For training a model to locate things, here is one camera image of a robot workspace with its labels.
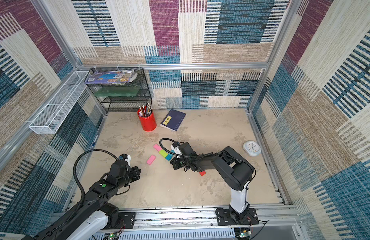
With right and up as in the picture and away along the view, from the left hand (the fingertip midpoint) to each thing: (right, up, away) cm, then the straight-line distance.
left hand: (142, 169), depth 84 cm
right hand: (+17, +1, +10) cm, 19 cm away
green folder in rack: (-17, +46, +13) cm, 51 cm away
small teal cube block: (+14, +5, +10) cm, 18 cm away
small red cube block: (+34, -4, +5) cm, 35 cm away
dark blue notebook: (+14, +28, +31) cm, 45 cm away
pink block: (+3, +3, +10) cm, 11 cm away
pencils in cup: (-3, +34, +18) cm, 39 cm away
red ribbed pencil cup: (-1, +29, +15) cm, 33 cm away
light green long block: (+10, +7, +13) cm, 17 cm away
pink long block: (+5, +10, +16) cm, 19 cm away
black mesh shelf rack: (-31, +42, +34) cm, 62 cm away
